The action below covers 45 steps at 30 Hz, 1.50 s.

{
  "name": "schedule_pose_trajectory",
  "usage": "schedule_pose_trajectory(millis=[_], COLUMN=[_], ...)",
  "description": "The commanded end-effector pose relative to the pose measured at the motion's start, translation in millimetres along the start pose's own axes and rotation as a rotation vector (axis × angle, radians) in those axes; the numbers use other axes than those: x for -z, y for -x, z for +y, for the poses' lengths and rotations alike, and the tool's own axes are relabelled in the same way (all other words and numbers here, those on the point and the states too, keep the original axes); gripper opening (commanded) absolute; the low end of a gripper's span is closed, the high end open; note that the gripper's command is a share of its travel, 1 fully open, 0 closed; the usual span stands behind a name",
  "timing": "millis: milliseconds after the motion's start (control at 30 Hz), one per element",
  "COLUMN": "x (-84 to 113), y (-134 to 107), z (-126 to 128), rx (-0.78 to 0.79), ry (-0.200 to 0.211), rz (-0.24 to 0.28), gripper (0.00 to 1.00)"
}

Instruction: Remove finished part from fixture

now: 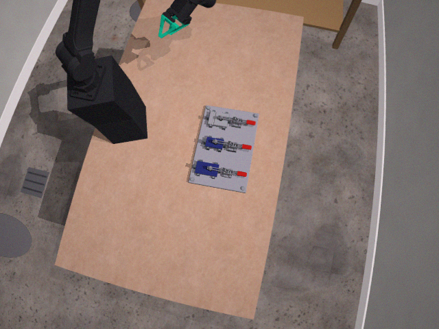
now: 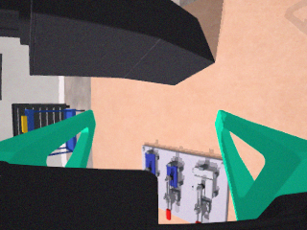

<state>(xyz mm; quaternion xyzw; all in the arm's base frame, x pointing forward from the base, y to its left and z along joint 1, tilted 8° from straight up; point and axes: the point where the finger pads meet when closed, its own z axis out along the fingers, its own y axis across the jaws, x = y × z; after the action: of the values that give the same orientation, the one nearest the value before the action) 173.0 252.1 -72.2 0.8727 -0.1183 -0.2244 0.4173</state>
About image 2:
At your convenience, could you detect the blue rectangular block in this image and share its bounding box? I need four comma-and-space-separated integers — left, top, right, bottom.
145, 152, 157, 175
167, 165, 180, 188

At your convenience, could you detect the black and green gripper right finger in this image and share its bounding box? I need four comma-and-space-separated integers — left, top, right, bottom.
215, 109, 307, 220

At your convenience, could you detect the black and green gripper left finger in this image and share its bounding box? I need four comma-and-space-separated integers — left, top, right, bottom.
0, 110, 96, 168

